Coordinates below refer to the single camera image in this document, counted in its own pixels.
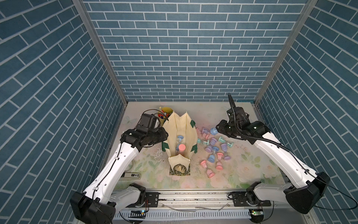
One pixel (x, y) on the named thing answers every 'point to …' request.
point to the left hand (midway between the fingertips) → (170, 135)
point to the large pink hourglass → (182, 147)
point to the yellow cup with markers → (163, 114)
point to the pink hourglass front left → (204, 164)
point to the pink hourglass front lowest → (210, 173)
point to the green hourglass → (221, 139)
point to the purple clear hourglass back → (205, 130)
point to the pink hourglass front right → (219, 166)
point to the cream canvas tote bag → (181, 143)
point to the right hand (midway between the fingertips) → (218, 127)
